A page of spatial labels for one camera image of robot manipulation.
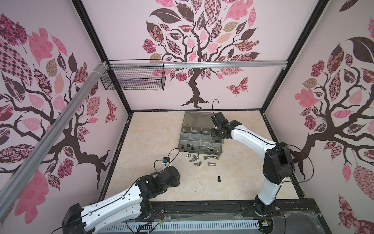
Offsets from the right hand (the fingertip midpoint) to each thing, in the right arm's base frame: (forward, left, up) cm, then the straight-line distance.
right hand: (215, 132), depth 91 cm
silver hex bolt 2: (-12, 0, -12) cm, 16 cm away
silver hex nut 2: (-6, +2, -11) cm, 12 cm away
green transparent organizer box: (+6, +12, -11) cm, 17 cm away
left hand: (-27, +24, -6) cm, 37 cm away
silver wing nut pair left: (-13, +14, -12) cm, 23 cm away
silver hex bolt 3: (-16, +4, -12) cm, 21 cm away
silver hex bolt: (-12, +6, -12) cm, 18 cm away
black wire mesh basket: (+32, +51, +22) cm, 65 cm away
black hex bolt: (-26, -1, -12) cm, 29 cm away
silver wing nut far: (-10, +17, -11) cm, 23 cm away
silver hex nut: (-5, +4, -11) cm, 13 cm away
